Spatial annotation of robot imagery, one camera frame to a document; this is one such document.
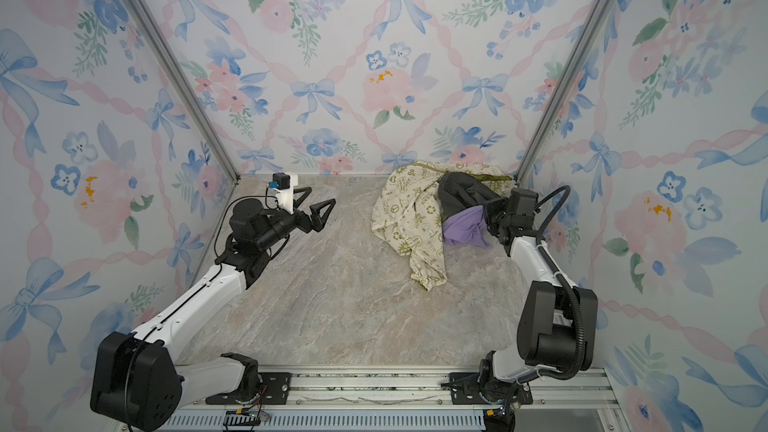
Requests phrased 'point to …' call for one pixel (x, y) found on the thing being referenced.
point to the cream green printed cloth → (406, 215)
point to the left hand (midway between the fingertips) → (322, 193)
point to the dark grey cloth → (458, 192)
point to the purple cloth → (467, 226)
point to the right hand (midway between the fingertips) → (483, 199)
